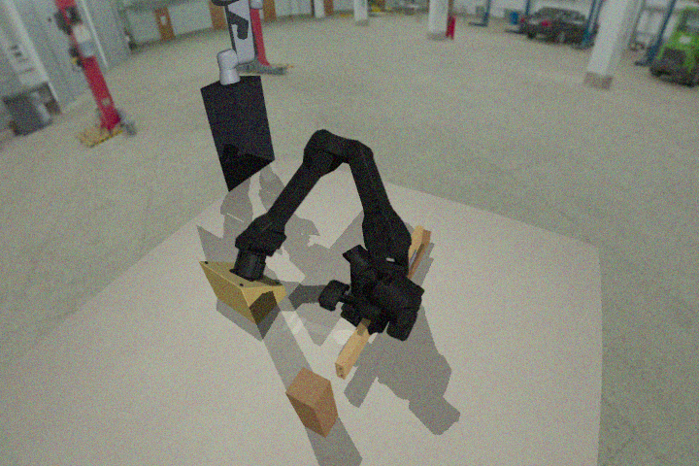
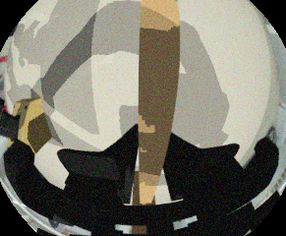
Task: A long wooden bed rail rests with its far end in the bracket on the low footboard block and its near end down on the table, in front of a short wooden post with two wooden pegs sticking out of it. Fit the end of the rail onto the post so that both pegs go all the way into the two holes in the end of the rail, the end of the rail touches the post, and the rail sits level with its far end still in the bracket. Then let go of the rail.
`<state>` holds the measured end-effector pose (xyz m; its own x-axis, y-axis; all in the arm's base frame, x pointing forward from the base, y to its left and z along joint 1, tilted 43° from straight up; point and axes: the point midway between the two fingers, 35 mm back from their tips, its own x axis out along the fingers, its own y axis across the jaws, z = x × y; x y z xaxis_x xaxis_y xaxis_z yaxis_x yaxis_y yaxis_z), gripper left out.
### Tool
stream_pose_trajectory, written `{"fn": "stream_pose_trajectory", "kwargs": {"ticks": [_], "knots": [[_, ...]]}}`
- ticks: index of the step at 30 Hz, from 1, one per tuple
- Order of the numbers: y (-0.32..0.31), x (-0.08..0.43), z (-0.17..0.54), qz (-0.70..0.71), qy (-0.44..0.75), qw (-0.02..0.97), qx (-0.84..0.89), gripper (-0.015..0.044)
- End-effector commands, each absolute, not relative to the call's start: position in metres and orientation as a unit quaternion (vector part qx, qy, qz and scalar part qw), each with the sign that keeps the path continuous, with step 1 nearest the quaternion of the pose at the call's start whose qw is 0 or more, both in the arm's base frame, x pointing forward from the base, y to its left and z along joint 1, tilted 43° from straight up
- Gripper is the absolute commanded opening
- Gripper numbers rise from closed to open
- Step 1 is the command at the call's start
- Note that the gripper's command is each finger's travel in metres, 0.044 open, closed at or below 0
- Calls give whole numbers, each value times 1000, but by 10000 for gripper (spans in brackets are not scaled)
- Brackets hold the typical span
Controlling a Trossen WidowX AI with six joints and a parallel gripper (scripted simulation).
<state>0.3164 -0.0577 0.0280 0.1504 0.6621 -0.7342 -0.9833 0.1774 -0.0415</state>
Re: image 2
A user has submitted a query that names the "long wooden rail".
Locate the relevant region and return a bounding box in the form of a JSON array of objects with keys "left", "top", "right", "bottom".
[{"left": 138, "top": 0, "right": 181, "bottom": 204}]

